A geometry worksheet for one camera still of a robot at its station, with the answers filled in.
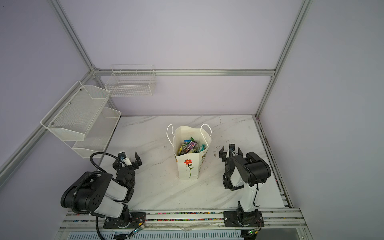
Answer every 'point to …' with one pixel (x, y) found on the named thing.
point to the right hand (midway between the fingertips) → (230, 146)
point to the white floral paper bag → (189, 165)
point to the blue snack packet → (186, 141)
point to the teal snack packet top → (202, 147)
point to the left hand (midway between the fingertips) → (128, 155)
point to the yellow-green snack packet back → (181, 149)
